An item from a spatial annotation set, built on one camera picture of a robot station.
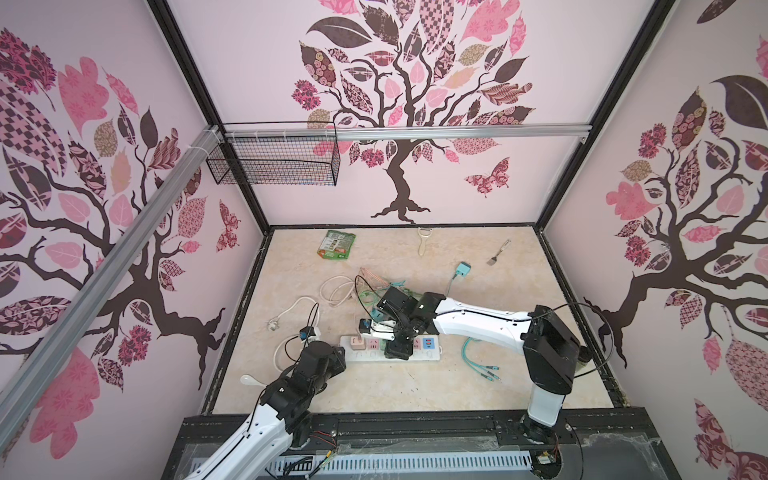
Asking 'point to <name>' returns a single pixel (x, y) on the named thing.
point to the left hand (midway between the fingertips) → (342, 356)
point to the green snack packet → (336, 245)
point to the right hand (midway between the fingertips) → (388, 338)
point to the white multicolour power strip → (425, 348)
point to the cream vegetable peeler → (423, 232)
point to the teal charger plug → (463, 269)
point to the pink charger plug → (358, 343)
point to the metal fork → (493, 260)
